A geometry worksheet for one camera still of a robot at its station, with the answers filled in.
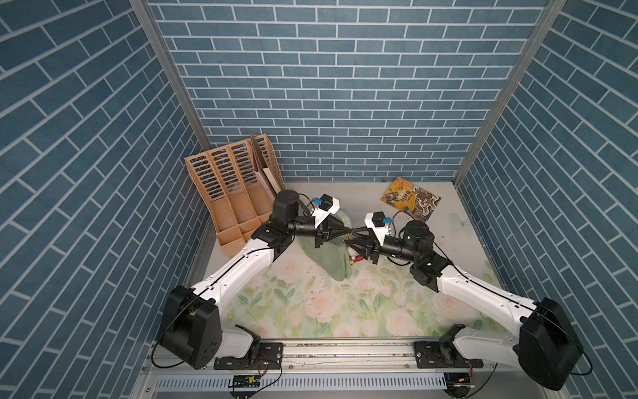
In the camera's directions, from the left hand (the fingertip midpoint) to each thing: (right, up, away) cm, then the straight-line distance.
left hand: (353, 232), depth 69 cm
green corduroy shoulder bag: (-6, -10, +12) cm, 16 cm away
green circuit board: (-31, -44, +3) cm, 54 cm away
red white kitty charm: (+2, -9, +8) cm, 12 cm away
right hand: (0, -2, +3) cm, 3 cm away
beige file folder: (-32, +25, +20) cm, 45 cm away
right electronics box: (+30, -44, +2) cm, 54 cm away
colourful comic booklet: (+31, +10, +45) cm, 55 cm away
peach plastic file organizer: (-48, +17, +41) cm, 65 cm away
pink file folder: (-30, +18, +16) cm, 39 cm away
